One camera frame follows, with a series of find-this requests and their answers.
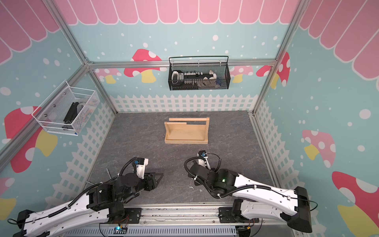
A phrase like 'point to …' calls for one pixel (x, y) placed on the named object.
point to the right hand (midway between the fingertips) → (197, 172)
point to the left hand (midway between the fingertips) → (159, 177)
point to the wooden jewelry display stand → (180, 133)
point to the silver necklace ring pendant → (201, 190)
